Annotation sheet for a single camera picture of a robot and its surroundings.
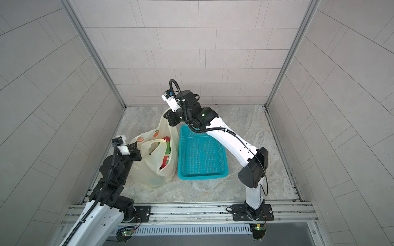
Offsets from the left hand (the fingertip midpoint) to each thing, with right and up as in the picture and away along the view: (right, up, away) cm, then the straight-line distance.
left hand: (140, 139), depth 74 cm
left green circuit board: (-1, -39, -10) cm, 40 cm away
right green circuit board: (+56, -40, -6) cm, 69 cm away
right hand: (+13, +12, -4) cm, 18 cm away
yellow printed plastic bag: (+11, -8, -5) cm, 15 cm away
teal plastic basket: (+29, -13, +18) cm, 37 cm away
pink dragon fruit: (+14, -6, -3) cm, 16 cm away
